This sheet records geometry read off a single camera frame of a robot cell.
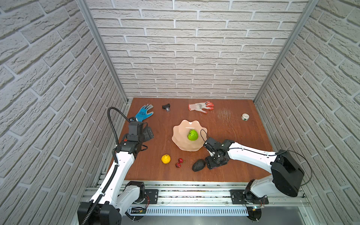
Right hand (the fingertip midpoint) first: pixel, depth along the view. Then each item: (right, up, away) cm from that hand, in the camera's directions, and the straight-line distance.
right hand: (214, 164), depth 83 cm
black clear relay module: (-33, +37, +30) cm, 58 cm away
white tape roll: (+29, +29, +24) cm, 47 cm away
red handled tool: (-44, +20, -24) cm, 54 cm away
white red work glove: (-5, +37, +31) cm, 49 cm away
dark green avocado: (-10, +1, -3) cm, 10 cm away
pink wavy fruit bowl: (-22, +18, +13) cm, 31 cm away
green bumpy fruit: (-13, +17, +8) cm, 23 cm away
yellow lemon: (-30, +4, 0) cm, 30 cm away
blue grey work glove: (-52, +31, +27) cm, 66 cm away
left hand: (-41, +22, -2) cm, 47 cm away
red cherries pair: (-22, 0, 0) cm, 22 cm away
